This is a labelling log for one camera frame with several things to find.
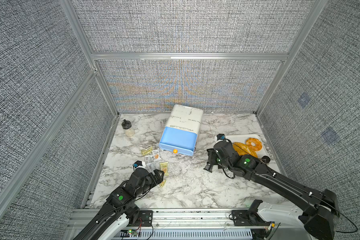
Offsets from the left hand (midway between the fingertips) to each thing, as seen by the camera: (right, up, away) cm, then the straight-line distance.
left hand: (162, 175), depth 77 cm
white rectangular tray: (+55, +17, +29) cm, 64 cm away
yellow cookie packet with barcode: (0, +1, +12) cm, 12 cm away
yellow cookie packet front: (0, -7, +6) cm, 9 cm away
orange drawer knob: (+7, +12, +1) cm, 14 cm away
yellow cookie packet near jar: (-12, +9, +19) cm, 25 cm away
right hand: (+25, +13, 0) cm, 28 cm away
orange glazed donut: (+60, +13, +20) cm, 65 cm away
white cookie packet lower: (-8, +2, +13) cm, 15 cm away
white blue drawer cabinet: (+10, +21, +8) cm, 25 cm away
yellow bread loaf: (+48, +12, +15) cm, 52 cm away
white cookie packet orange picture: (-6, +8, +18) cm, 20 cm away
